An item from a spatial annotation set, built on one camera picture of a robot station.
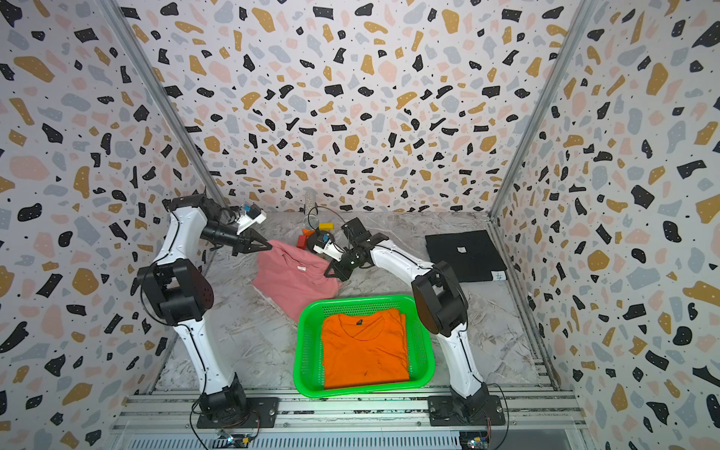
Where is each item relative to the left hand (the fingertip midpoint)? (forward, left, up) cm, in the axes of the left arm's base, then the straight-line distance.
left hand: (270, 246), depth 87 cm
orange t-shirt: (-26, -29, -17) cm, 42 cm away
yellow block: (+26, -13, -19) cm, 35 cm away
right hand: (-4, -17, -9) cm, 20 cm away
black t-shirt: (+11, -71, -20) cm, 74 cm away
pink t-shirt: (-4, -4, -11) cm, 13 cm away
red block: (+15, -4, -17) cm, 23 cm away
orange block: (+21, -5, -17) cm, 27 cm away
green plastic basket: (-31, -13, -16) cm, 38 cm away
